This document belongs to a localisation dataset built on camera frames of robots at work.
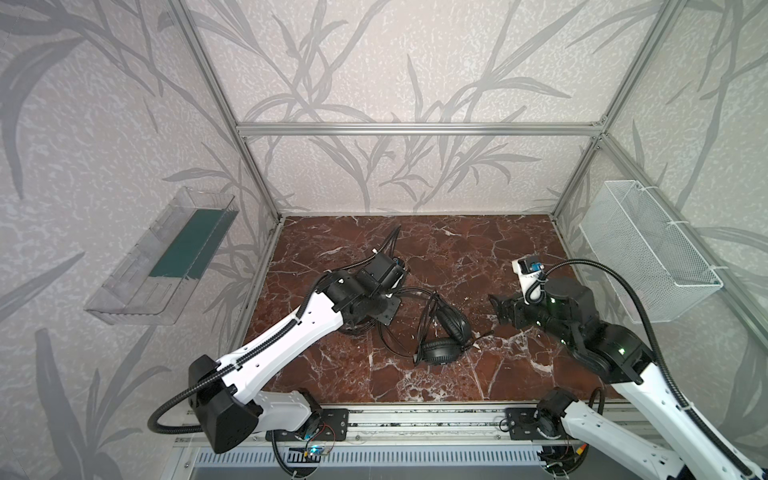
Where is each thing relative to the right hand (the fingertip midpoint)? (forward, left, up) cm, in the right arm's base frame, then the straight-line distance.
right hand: (505, 280), depth 70 cm
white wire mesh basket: (+8, -30, +7) cm, 32 cm away
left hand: (-1, +26, -7) cm, 27 cm away
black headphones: (-1, +39, -26) cm, 47 cm away
